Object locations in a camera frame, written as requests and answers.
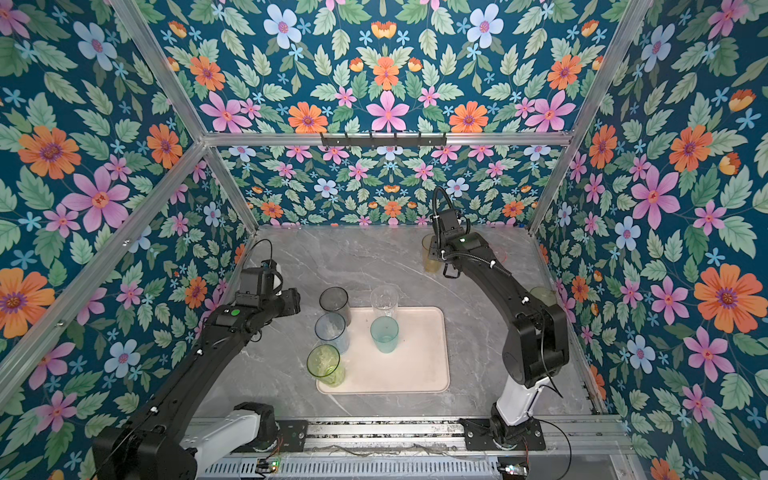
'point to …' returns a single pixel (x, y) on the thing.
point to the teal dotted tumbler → (384, 330)
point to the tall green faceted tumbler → (323, 363)
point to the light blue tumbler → (331, 329)
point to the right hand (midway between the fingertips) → (443, 246)
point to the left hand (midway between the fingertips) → (293, 289)
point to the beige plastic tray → (418, 366)
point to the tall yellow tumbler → (430, 266)
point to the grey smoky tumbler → (335, 299)
